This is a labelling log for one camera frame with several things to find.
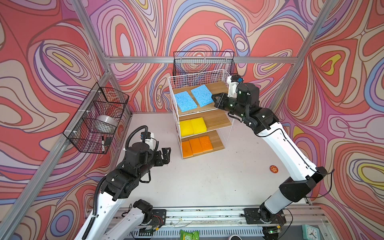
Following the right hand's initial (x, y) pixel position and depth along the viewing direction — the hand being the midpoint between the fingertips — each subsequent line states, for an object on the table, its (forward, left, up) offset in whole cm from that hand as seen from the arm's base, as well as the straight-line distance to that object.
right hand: (212, 99), depth 67 cm
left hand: (-16, +22, -14) cm, 31 cm away
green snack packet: (-47, +10, -42) cm, 64 cm away
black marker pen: (-11, +53, -16) cm, 57 cm away
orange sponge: (+2, +1, -40) cm, 40 cm away
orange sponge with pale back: (-2, +13, -40) cm, 42 cm away
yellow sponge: (-2, +13, -17) cm, 21 cm away
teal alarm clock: (-48, -44, -41) cm, 77 cm away
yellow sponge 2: (-2, +6, -15) cm, 17 cm away
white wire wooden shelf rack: (+1, -5, -17) cm, 18 cm away
